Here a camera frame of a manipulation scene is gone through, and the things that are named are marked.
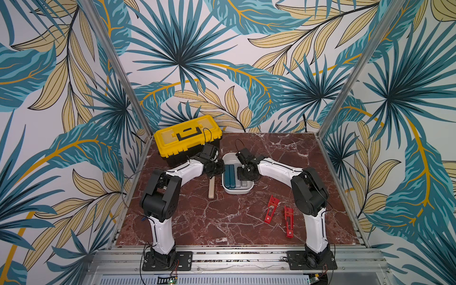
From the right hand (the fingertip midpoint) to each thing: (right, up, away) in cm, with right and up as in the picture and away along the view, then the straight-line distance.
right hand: (242, 175), depth 97 cm
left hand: (-9, +3, -3) cm, 10 cm away
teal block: (-8, 0, -2) cm, 8 cm away
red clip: (+15, -13, -9) cm, 22 cm away
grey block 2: (-2, -4, -5) cm, 7 cm away
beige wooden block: (-16, -6, -5) cm, 18 cm away
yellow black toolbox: (-31, +19, -4) cm, 36 cm away
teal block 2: (-5, -3, -4) cm, 8 cm away
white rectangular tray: (-7, +9, +2) cm, 12 cm away
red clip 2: (+21, -20, -14) cm, 32 cm away
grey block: (+1, -3, -5) cm, 6 cm away
